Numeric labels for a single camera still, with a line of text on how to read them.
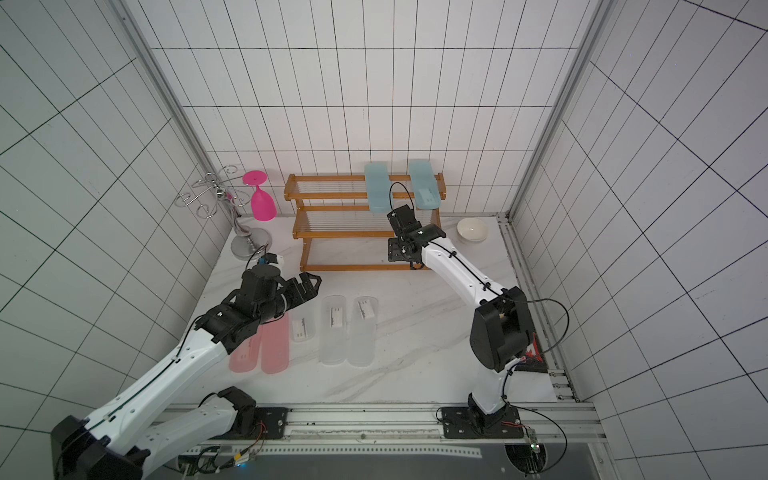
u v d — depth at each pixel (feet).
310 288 2.25
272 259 2.28
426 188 2.80
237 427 2.07
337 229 3.66
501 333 1.52
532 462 2.16
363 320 2.95
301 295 2.20
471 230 3.63
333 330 2.92
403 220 2.23
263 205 3.23
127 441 1.31
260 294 1.82
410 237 2.02
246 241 3.52
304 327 2.88
